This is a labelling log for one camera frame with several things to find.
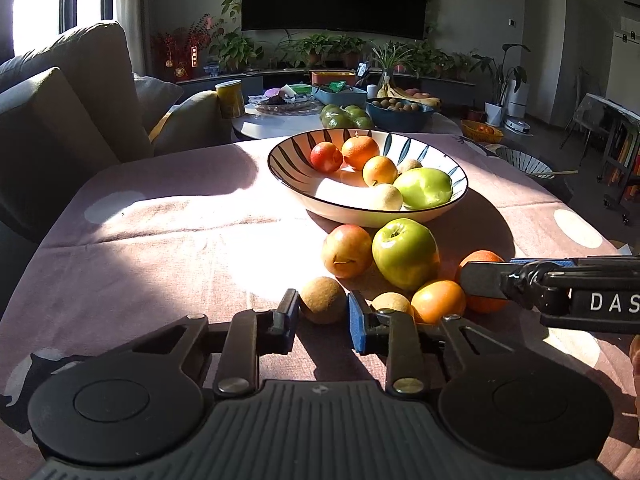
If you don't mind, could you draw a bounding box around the brown kiwi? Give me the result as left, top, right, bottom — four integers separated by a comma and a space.
299, 276, 347, 324

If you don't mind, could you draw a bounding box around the green apple with stem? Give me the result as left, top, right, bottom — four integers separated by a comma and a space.
372, 218, 440, 292

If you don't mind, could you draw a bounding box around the red yellow apple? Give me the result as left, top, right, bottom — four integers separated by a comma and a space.
321, 224, 373, 278

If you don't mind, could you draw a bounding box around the green mango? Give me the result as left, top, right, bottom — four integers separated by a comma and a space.
394, 167, 452, 210

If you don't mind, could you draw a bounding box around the small orange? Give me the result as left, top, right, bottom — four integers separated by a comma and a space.
362, 156, 398, 187

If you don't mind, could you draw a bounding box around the large orange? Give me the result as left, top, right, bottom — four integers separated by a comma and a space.
341, 136, 380, 171

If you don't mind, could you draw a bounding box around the dark red apple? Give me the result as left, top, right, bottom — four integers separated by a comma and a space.
309, 142, 343, 174

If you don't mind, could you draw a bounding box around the packed green fruits tray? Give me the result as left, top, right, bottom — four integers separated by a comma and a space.
320, 104, 374, 129

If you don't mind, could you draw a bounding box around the pink deer tablecloth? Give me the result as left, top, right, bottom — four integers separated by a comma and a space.
1, 134, 639, 479

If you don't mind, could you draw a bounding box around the small striped bowl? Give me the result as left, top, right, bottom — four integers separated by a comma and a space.
496, 146, 554, 180

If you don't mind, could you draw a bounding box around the orange basket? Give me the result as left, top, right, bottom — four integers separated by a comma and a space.
460, 119, 503, 144

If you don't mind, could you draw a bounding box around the striped ceramic fruit bowl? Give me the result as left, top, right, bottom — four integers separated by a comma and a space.
268, 129, 470, 228

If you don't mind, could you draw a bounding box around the white potted tall plant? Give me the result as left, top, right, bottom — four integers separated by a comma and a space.
471, 42, 530, 127

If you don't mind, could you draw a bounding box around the dark blue nut bowl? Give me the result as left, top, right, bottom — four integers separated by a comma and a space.
366, 98, 435, 132

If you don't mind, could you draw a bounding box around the round white coffee table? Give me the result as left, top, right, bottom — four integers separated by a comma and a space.
231, 107, 462, 140

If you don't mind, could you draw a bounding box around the grey yellow cushion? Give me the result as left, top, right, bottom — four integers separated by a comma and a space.
149, 90, 232, 156

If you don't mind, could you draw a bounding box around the banana bunch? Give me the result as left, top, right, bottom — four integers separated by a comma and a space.
376, 80, 442, 110

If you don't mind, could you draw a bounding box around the yellow tin canister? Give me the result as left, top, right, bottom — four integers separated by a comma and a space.
215, 79, 245, 119

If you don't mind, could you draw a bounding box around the glass snack plate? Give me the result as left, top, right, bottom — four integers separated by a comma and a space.
254, 94, 322, 115

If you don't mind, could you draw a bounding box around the blue rectangular tray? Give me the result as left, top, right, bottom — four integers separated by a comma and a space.
311, 86, 368, 107

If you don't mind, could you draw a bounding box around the orange box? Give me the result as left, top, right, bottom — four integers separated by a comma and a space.
311, 70, 357, 87

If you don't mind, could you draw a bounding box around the red flower decoration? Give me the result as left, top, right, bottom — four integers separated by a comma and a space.
151, 13, 221, 81

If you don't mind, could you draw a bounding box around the grey sofa armchair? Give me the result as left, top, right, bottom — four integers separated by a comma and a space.
0, 19, 187, 241

